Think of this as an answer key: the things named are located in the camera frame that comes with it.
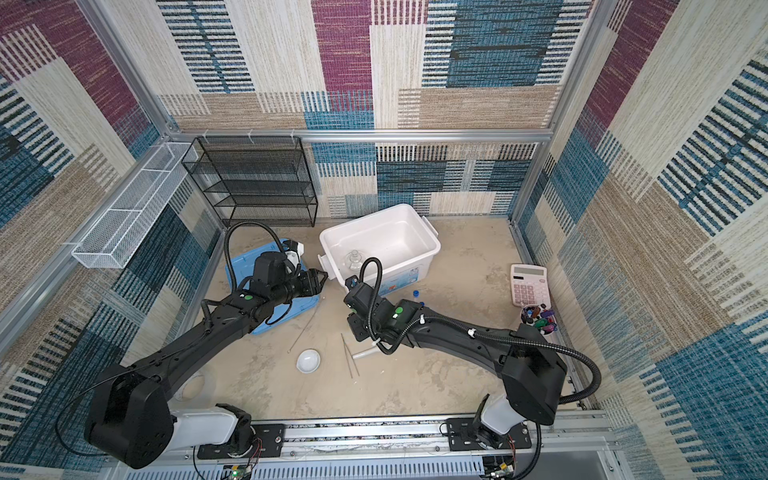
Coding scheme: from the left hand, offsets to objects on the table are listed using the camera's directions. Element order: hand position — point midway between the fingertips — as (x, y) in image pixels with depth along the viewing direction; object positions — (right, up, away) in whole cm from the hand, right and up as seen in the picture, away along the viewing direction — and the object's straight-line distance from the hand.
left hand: (320, 270), depth 84 cm
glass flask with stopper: (+7, +2, +18) cm, 20 cm away
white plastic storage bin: (+24, +9, +26) cm, 36 cm away
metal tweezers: (+7, -23, +4) cm, 24 cm away
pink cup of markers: (+60, -13, -1) cm, 62 cm away
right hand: (+12, -13, -3) cm, 18 cm away
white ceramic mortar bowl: (-4, -25, +1) cm, 26 cm away
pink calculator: (+65, -6, +15) cm, 67 cm away
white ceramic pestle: (+15, -23, +3) cm, 28 cm away
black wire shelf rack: (-30, +31, +26) cm, 50 cm away
